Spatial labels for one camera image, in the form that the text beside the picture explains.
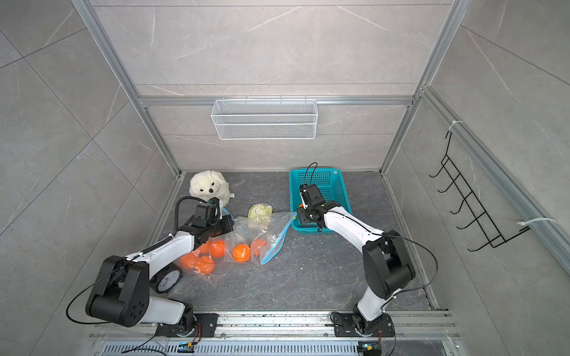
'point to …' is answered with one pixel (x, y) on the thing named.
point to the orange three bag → (300, 205)
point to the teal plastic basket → (331, 184)
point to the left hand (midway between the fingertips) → (236, 218)
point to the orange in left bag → (217, 248)
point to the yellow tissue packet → (260, 210)
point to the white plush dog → (208, 185)
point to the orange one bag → (240, 253)
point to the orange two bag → (256, 245)
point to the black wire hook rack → (474, 207)
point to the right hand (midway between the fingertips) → (308, 211)
